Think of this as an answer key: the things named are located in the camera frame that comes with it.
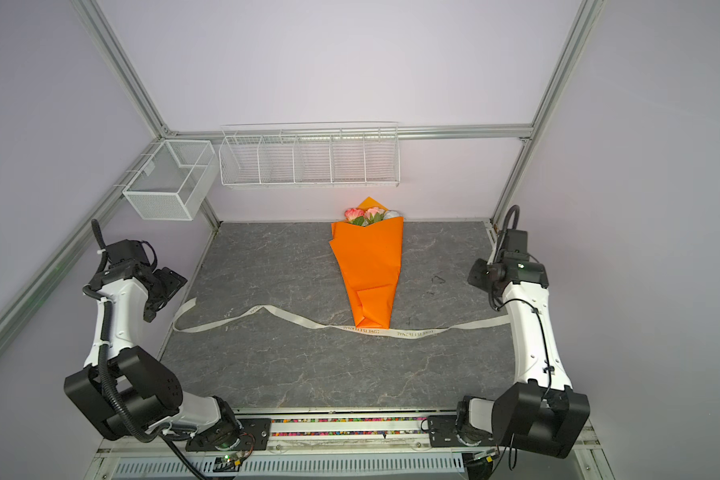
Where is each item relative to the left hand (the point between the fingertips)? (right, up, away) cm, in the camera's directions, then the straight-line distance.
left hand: (172, 295), depth 80 cm
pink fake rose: (+47, +26, +36) cm, 65 cm away
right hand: (+84, +4, 0) cm, 84 cm away
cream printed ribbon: (+51, -12, +12) cm, 54 cm away
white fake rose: (+61, +26, +37) cm, 76 cm away
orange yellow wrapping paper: (+53, +9, +28) cm, 61 cm away
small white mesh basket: (-11, +35, +16) cm, 40 cm away
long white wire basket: (+49, +47, +26) cm, 73 cm away
